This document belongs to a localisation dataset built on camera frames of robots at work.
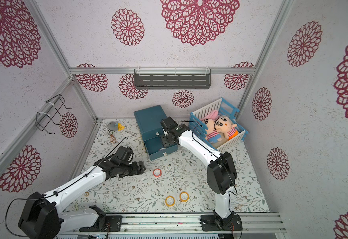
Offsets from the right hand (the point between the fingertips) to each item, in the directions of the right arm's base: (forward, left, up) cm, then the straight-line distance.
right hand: (172, 140), depth 89 cm
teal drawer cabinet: (+11, +15, +6) cm, 19 cm away
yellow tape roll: (-32, +2, -14) cm, 35 cm away
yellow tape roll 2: (-28, -9, -15) cm, 33 cm away
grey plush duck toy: (+18, +44, -9) cm, 48 cm away
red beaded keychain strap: (+11, +44, -14) cm, 48 cm away
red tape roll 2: (-2, +6, -6) cm, 9 cm away
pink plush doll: (+8, -26, -5) cm, 27 cm away
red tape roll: (-14, +9, -16) cm, 23 cm away
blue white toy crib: (+34, -39, -5) cm, 52 cm away
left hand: (-17, +18, -6) cm, 26 cm away
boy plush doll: (+14, -33, -1) cm, 36 cm away
